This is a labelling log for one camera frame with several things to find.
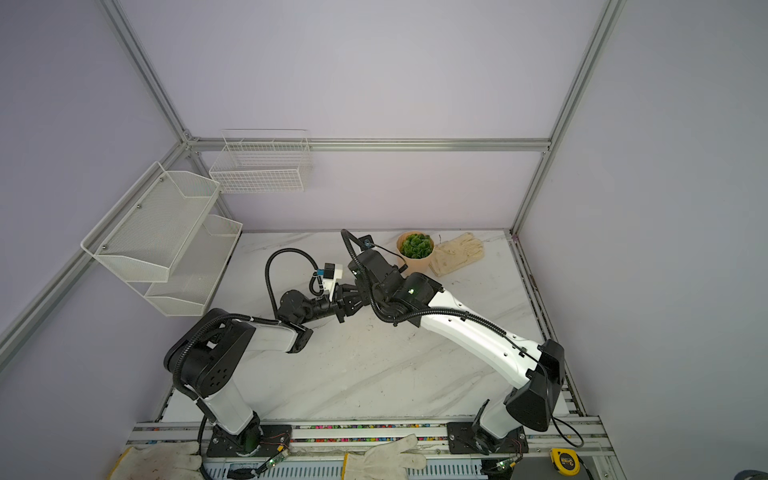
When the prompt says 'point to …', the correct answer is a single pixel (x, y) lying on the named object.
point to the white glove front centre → (383, 461)
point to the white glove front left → (164, 461)
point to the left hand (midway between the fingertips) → (373, 294)
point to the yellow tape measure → (566, 461)
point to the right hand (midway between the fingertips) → (367, 275)
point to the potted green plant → (415, 248)
